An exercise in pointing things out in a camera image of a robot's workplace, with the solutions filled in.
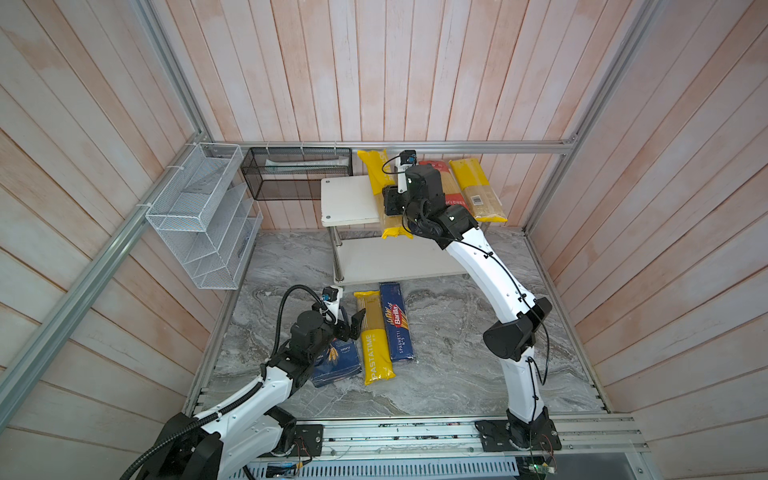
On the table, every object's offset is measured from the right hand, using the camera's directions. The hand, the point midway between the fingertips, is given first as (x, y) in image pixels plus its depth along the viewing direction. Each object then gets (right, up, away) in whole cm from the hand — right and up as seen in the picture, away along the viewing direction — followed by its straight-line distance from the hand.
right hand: (386, 188), depth 76 cm
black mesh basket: (-36, +12, +28) cm, 48 cm away
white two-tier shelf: (-8, -16, +31) cm, 36 cm away
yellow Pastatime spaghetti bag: (-3, -45, +10) cm, 47 cm away
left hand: (-10, -33, +7) cm, 35 cm away
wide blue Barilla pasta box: (-13, -46, +4) cm, 48 cm away
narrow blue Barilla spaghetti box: (+4, -38, +15) cm, 41 cm away
